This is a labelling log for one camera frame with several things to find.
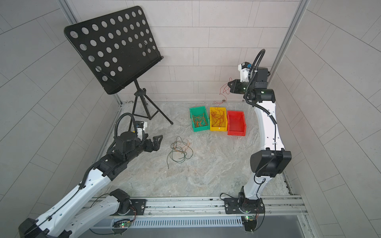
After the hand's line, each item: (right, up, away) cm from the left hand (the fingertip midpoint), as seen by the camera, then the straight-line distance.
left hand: (158, 134), depth 75 cm
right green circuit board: (+45, -41, -6) cm, 61 cm away
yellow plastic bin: (+38, +1, +23) cm, 44 cm away
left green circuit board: (-13, -38, -9) cm, 41 cm away
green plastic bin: (+19, +12, +31) cm, 39 cm away
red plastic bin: (+47, +4, +27) cm, 54 cm away
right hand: (+36, +27, 0) cm, 45 cm away
